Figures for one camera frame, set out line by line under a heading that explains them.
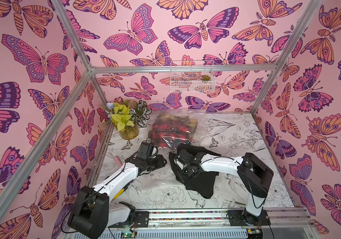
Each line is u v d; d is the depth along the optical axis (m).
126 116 0.86
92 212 0.41
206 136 1.06
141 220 0.73
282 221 0.74
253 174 0.53
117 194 0.65
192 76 0.96
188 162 0.70
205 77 0.93
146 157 0.66
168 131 1.00
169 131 0.99
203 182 0.83
